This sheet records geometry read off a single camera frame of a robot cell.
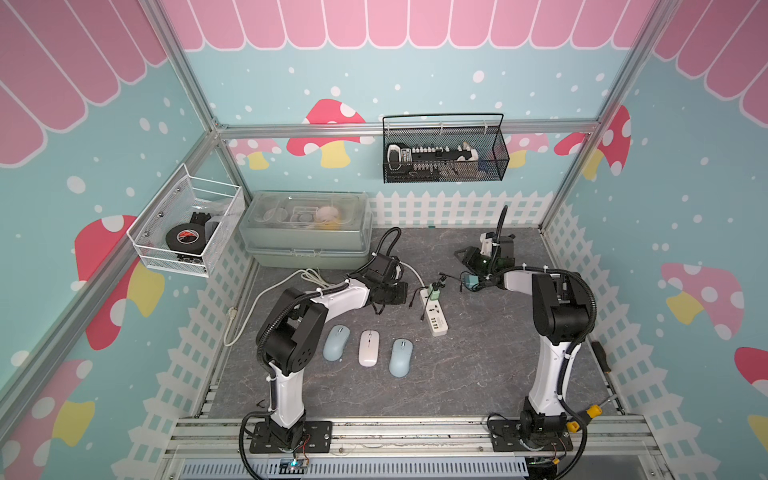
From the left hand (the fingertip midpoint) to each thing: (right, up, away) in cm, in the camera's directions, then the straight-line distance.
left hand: (405, 298), depth 95 cm
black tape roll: (-54, +18, -24) cm, 61 cm away
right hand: (+18, +15, +9) cm, 25 cm away
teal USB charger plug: (+23, +5, +7) cm, 25 cm away
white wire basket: (-50, +27, -18) cm, 59 cm away
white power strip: (+9, -5, -1) cm, 11 cm away
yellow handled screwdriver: (+46, -28, -19) cm, 57 cm away
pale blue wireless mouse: (-2, -16, -10) cm, 19 cm away
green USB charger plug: (+9, +2, -2) cm, 9 cm away
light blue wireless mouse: (-21, -12, -7) cm, 25 cm away
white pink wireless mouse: (-11, -13, -8) cm, 19 cm away
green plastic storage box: (-33, +23, +5) cm, 40 cm away
